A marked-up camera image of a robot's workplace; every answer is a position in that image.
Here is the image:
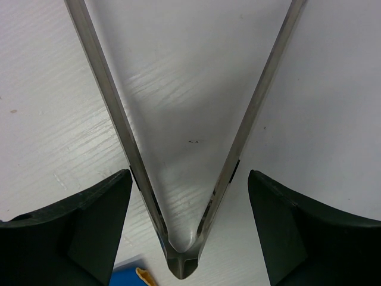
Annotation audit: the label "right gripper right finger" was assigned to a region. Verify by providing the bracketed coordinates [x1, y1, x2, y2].
[248, 170, 380, 285]

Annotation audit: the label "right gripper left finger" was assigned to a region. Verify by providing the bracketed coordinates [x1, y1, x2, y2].
[1, 169, 133, 285]

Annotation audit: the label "metal tongs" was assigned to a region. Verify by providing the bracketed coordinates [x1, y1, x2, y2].
[65, 1, 306, 279]

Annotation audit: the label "blue printed placemat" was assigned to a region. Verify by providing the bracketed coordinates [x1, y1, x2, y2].
[109, 255, 158, 286]

